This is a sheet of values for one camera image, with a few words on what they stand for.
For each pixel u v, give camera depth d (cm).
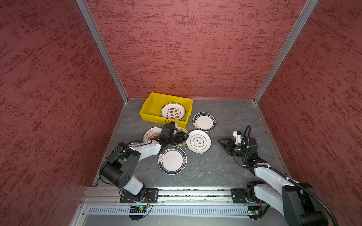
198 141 94
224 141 78
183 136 82
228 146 76
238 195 74
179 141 80
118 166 45
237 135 81
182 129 100
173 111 110
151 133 98
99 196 76
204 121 107
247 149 66
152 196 74
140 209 71
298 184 44
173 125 80
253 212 71
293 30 81
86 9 71
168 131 71
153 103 115
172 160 86
